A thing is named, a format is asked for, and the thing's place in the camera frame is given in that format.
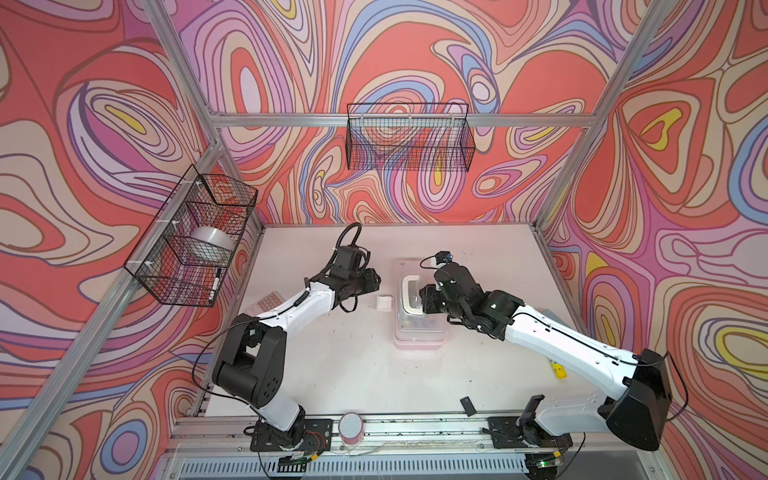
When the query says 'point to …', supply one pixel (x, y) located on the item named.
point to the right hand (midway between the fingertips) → (424, 299)
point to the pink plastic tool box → (415, 330)
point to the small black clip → (468, 406)
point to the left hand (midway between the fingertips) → (379, 278)
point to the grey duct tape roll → (209, 245)
